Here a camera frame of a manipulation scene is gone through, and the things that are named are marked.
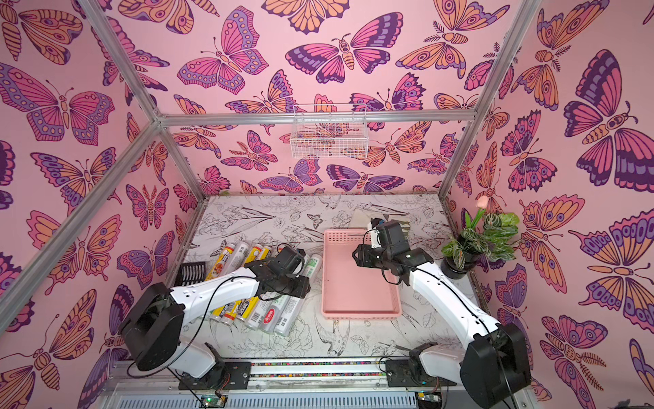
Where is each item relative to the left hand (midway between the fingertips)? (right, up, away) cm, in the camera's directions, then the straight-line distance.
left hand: (308, 286), depth 86 cm
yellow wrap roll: (-20, -6, -3) cm, 21 cm away
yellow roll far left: (-34, +6, +9) cm, 35 cm away
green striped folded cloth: (+21, +23, +27) cm, 41 cm away
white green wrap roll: (-5, -5, -3) cm, 7 cm away
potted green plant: (+53, +18, -12) cm, 57 cm away
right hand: (+15, +11, -5) cm, 20 cm away
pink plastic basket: (+15, -3, +3) cm, 15 cm away
